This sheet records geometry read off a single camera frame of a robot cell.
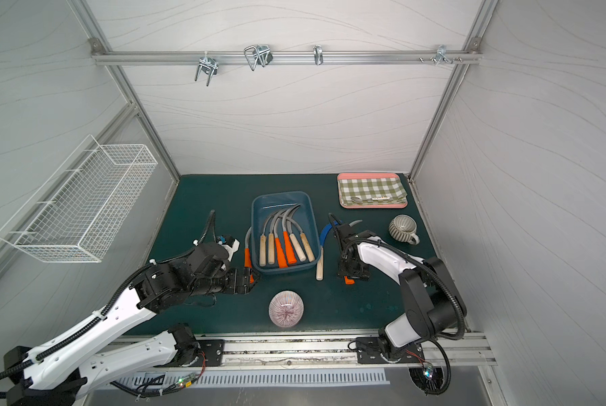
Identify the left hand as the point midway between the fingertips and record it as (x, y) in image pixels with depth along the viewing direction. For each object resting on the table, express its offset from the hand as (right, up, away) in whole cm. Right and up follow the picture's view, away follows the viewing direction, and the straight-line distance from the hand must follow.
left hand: (246, 279), depth 70 cm
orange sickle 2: (+31, -6, +16) cm, 35 cm away
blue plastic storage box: (-1, +20, +36) cm, 42 cm away
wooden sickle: (0, +6, +26) cm, 26 cm away
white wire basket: (-46, +19, -1) cm, 50 cm away
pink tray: (+47, +34, +48) cm, 75 cm away
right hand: (+32, -4, +18) cm, 37 cm away
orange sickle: (+7, +1, +23) cm, 24 cm away
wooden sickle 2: (+18, +2, +23) cm, 29 cm away
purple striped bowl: (+10, -14, +11) cm, 20 cm away
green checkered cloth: (+47, +26, +45) cm, 70 cm away
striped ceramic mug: (+56, +11, +31) cm, 65 cm away
